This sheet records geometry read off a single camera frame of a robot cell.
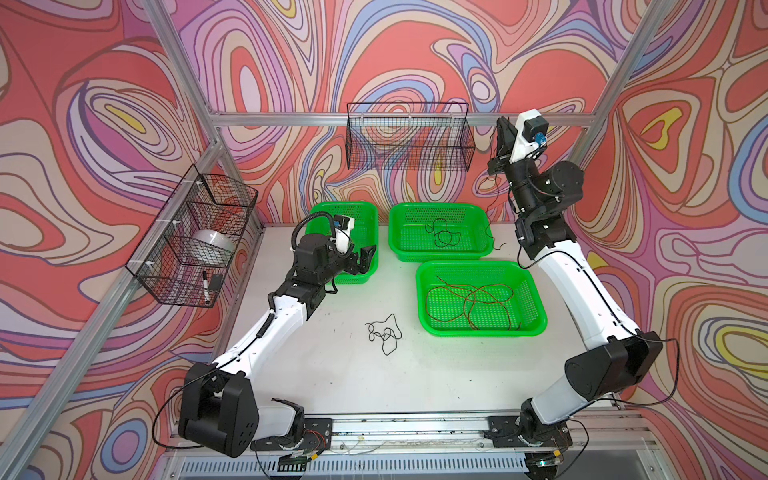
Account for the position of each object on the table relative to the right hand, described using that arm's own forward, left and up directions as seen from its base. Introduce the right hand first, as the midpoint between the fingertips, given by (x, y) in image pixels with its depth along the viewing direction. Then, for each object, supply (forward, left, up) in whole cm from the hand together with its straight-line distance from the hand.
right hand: (500, 125), depth 61 cm
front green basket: (-16, -19, -52) cm, 58 cm away
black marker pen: (-18, +69, -30) cm, 77 cm away
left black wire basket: (-11, +73, -24) cm, 78 cm away
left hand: (-6, +30, -28) cm, 42 cm away
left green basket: (+22, +33, -54) cm, 67 cm away
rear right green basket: (+18, +15, -55) cm, 60 cm away
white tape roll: (-11, +66, -22) cm, 71 cm away
